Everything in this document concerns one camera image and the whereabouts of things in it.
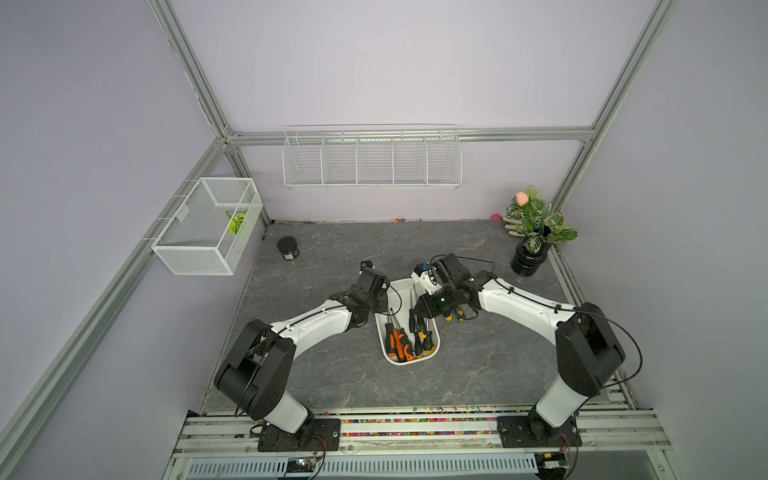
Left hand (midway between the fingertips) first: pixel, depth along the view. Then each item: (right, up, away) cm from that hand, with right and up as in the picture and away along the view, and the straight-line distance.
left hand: (379, 297), depth 90 cm
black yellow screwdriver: (+22, -7, +2) cm, 23 cm away
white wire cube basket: (-48, +19, -10) cm, 52 cm away
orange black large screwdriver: (+3, -11, -6) cm, 13 cm away
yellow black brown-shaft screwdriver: (+25, -6, +2) cm, 26 cm away
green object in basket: (-38, +23, -10) cm, 46 cm away
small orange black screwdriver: (+14, -11, -5) cm, 19 cm away
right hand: (+11, -2, -4) cm, 12 cm away
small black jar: (-35, +16, +18) cm, 43 cm away
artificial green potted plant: (+44, +26, -4) cm, 51 cm away
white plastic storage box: (+7, -11, -3) cm, 14 cm away
